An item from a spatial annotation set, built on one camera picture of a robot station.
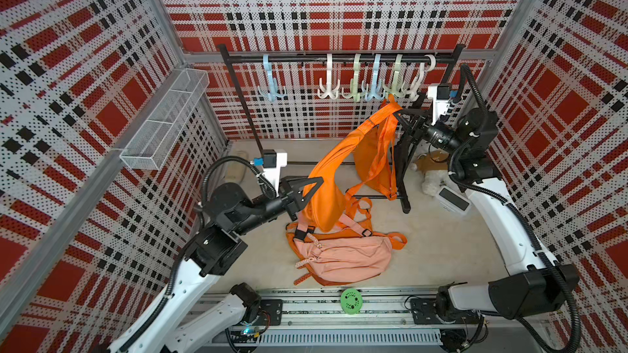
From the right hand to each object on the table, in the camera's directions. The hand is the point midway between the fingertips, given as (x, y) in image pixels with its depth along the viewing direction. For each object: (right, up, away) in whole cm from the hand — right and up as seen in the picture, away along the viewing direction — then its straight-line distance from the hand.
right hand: (396, 111), depth 63 cm
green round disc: (-11, -55, +9) cm, 57 cm away
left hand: (-19, -18, -9) cm, 27 cm away
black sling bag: (+7, -8, +19) cm, 22 cm away
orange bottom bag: (-30, -39, +23) cm, 54 cm away
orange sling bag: (-4, -12, +12) cm, 17 cm away
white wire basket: (-85, -6, +28) cm, 89 cm away
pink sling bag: (-13, -45, +14) cm, 49 cm away
